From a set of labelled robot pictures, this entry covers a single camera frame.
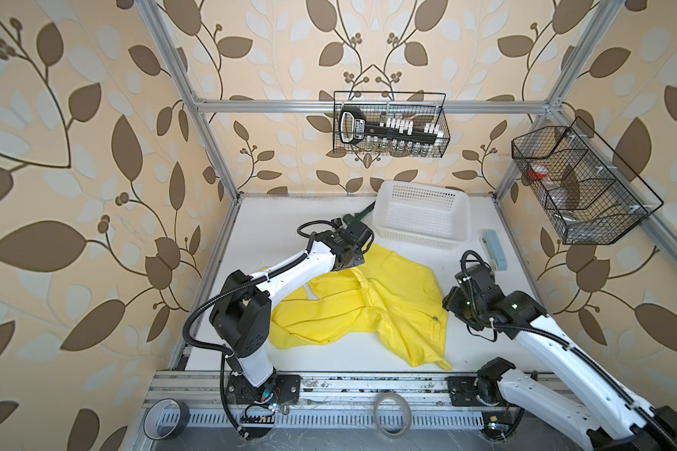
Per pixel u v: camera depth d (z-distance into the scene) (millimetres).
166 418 709
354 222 1068
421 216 1148
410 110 912
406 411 685
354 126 847
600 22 722
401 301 889
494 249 981
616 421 393
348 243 621
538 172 808
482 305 566
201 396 738
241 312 451
